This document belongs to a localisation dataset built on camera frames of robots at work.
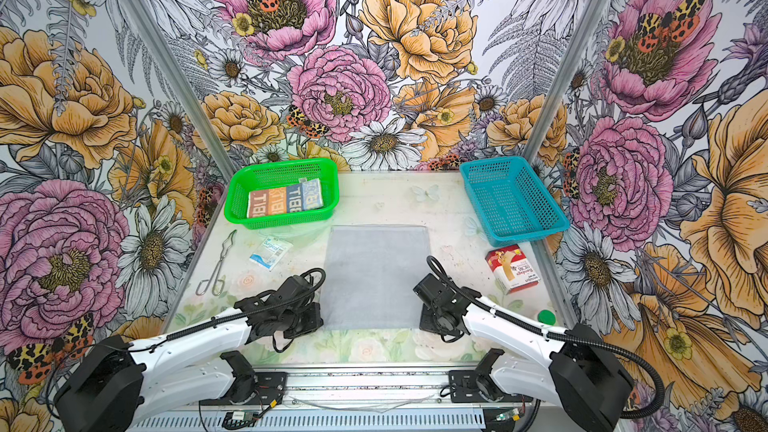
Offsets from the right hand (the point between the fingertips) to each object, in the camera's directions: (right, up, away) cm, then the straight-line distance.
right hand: (432, 334), depth 82 cm
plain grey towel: (-17, +13, +12) cm, 25 cm away
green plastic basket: (-65, +44, +30) cm, 84 cm away
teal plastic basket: (+34, +36, +33) cm, 59 cm away
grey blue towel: (-41, +39, +29) cm, 63 cm away
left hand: (-30, 0, +1) cm, 30 cm away
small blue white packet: (-51, +19, +17) cm, 57 cm away
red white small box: (+25, +16, +10) cm, 31 cm away
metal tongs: (-63, +11, +10) cm, 65 cm away
